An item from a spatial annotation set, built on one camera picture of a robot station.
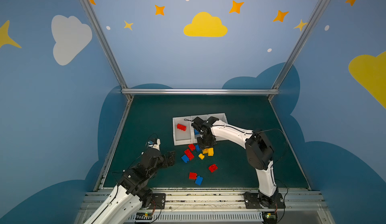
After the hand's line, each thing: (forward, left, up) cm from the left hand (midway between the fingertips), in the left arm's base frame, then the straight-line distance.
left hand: (167, 152), depth 78 cm
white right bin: (+31, -33, -8) cm, 46 cm away
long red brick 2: (+4, -11, -11) cm, 16 cm away
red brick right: (-4, -25, -12) cm, 28 cm away
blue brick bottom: (-11, -17, -12) cm, 23 cm away
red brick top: (+9, -12, -12) cm, 19 cm away
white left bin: (+21, -6, -12) cm, 25 cm away
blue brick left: (+2, -9, -12) cm, 15 cm away
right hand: (+8, -20, -8) cm, 23 cm away
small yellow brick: (+3, -18, -11) cm, 22 cm away
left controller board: (-27, +10, -15) cm, 32 cm away
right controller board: (-26, -52, -15) cm, 61 cm away
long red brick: (+23, -5, -11) cm, 26 cm away
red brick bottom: (-8, -14, -12) cm, 20 cm away
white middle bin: (+14, -14, -7) cm, 20 cm away
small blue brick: (+7, -16, -10) cm, 20 cm away
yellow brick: (+5, -23, -10) cm, 26 cm away
